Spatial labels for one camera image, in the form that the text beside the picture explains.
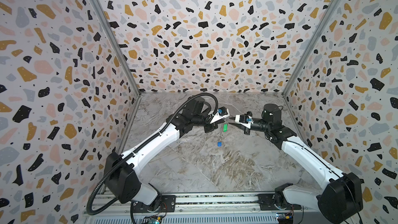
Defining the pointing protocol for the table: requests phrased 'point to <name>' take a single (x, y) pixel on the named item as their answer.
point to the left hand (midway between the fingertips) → (225, 116)
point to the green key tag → (225, 127)
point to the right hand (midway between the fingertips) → (231, 116)
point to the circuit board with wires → (156, 219)
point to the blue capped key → (219, 144)
